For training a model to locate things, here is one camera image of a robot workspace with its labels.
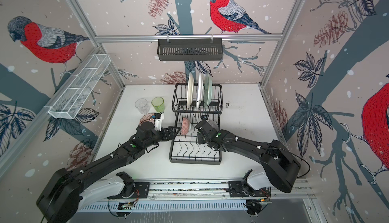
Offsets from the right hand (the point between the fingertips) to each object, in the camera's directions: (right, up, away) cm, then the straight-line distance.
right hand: (200, 135), depth 86 cm
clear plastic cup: (-41, +17, +20) cm, 49 cm away
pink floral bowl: (-9, +5, -1) cm, 10 cm away
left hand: (-13, +5, -7) cm, 16 cm away
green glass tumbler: (-29, +18, +17) cm, 38 cm away
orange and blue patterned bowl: (-35, +9, +11) cm, 38 cm away
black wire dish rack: (-9, -8, 0) cm, 12 cm away
